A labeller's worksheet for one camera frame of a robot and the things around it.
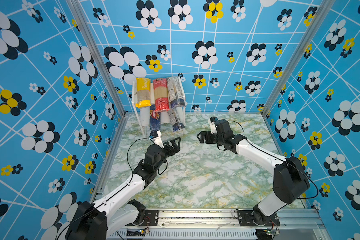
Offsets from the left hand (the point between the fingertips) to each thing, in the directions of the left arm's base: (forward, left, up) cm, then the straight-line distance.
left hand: (176, 140), depth 78 cm
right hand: (+8, -16, -7) cm, 19 cm away
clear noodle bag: (+20, 0, -3) cm, 20 cm away
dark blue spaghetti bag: (+17, +14, -2) cm, 22 cm away
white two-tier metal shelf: (+24, +24, -5) cm, 34 cm away
